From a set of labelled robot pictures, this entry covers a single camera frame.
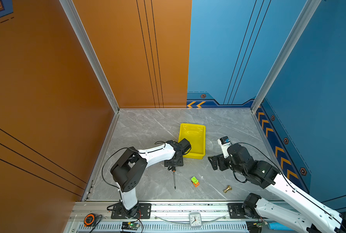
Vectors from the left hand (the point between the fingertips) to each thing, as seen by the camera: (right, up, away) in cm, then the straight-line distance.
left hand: (177, 162), depth 90 cm
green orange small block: (+10, -9, -9) cm, 16 cm away
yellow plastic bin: (+13, +15, +13) cm, 24 cm away
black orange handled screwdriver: (-2, -9, -5) cm, 11 cm away
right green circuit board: (+39, -25, -20) cm, 51 cm away
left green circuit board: (-23, -26, -19) cm, 40 cm away
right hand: (+20, +8, -16) cm, 27 cm away
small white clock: (+9, -22, -20) cm, 31 cm away
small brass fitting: (+28, -12, -11) cm, 32 cm away
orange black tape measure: (-42, -22, -21) cm, 52 cm away
